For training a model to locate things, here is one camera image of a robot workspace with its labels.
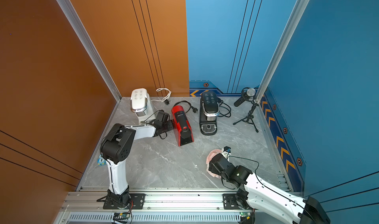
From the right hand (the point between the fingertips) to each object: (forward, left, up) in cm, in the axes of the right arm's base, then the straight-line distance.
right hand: (212, 165), depth 82 cm
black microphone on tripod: (+36, -23, +21) cm, 47 cm away
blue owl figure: (+3, +65, -2) cm, 65 cm away
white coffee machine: (+30, +42, +20) cm, 55 cm away
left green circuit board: (-24, +46, -6) cm, 52 cm away
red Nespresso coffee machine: (+14, +16, +17) cm, 27 cm away
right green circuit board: (-22, -15, -6) cm, 27 cm away
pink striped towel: (+5, 0, +3) cm, 6 cm away
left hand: (+31, +25, -2) cm, 40 cm away
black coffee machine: (+24, +1, +20) cm, 31 cm away
